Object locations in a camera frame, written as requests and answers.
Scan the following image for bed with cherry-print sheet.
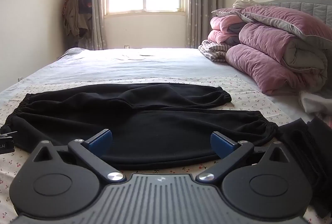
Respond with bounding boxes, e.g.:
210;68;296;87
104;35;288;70
0;76;332;224

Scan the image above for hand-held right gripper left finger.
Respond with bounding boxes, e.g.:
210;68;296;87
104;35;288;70
31;129;125;183

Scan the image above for folded purple grey quilt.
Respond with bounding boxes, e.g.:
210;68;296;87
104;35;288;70
225;5;332;96

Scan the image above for black pants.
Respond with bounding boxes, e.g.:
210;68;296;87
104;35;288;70
0;82;279;171

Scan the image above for striped folded cloth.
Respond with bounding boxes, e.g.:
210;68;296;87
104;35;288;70
198;40;234;62

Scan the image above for grey quilted headboard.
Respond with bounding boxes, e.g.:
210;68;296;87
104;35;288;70
259;0;332;24

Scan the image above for crumpled white cloth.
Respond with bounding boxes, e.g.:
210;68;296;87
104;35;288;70
299;90;332;124

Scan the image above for dark folded cloth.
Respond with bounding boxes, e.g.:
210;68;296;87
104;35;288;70
277;117;332;219

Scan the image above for grey star print curtain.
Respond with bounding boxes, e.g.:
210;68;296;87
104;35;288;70
182;0;224;49
76;0;108;50

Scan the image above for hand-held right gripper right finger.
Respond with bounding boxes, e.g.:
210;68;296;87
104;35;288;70
195;132;291;184

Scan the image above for olive hanging garment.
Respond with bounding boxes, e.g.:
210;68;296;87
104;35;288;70
62;0;92;39

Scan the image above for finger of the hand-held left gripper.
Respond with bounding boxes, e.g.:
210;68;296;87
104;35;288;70
0;143;14;155
0;131;18;140

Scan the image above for pale blue bed sheet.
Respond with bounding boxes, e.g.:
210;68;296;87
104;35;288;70
0;47;265;95

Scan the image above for folded pink quilt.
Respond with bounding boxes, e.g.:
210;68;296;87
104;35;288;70
207;7;250;46

